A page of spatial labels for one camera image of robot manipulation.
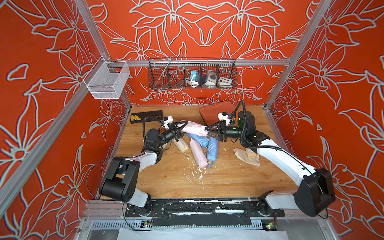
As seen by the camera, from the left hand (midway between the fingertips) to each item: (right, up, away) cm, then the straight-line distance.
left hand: (190, 124), depth 75 cm
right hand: (+14, -1, -6) cm, 16 cm away
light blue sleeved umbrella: (+9, -11, +20) cm, 24 cm away
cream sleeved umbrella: (-5, -14, +17) cm, 23 cm away
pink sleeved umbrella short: (+3, -2, -4) cm, 5 cm away
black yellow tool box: (-39, +4, +36) cm, 53 cm away
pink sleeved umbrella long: (+6, -19, +12) cm, 23 cm away
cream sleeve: (+32, -19, +15) cm, 40 cm away
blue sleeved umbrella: (+14, -16, +15) cm, 26 cm away
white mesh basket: (-53, +28, +18) cm, 63 cm away
